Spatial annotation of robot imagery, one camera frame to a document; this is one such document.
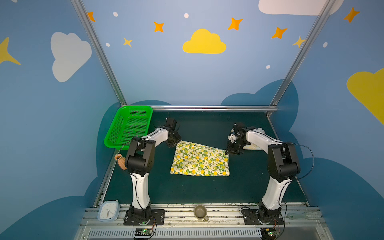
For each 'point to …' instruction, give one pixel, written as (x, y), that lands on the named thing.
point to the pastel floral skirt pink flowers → (252, 146)
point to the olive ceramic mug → (200, 212)
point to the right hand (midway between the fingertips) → (230, 151)
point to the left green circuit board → (143, 232)
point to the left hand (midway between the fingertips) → (182, 139)
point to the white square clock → (109, 211)
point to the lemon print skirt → (191, 159)
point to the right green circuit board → (269, 233)
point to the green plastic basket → (131, 121)
